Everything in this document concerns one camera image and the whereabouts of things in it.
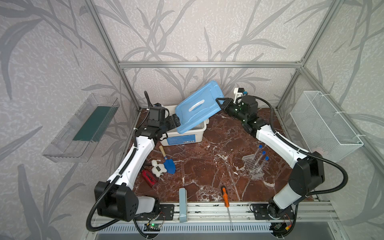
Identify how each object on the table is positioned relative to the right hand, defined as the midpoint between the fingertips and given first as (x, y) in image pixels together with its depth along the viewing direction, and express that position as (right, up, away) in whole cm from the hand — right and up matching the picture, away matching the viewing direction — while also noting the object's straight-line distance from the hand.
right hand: (217, 95), depth 76 cm
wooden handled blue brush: (-28, -40, +15) cm, 51 cm away
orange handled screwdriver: (+5, -55, -1) cm, 55 cm away
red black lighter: (-37, -45, +6) cm, 59 cm away
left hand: (-23, -11, +5) cm, 25 cm away
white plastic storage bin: (-24, -24, +15) cm, 37 cm away
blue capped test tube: (+25, -35, +14) cm, 45 cm away
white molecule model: (-33, -41, +8) cm, 53 cm away
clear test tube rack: (+22, -41, +11) cm, 48 cm away
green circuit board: (-32, -65, -4) cm, 73 cm away
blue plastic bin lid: (-10, -5, +8) cm, 13 cm away
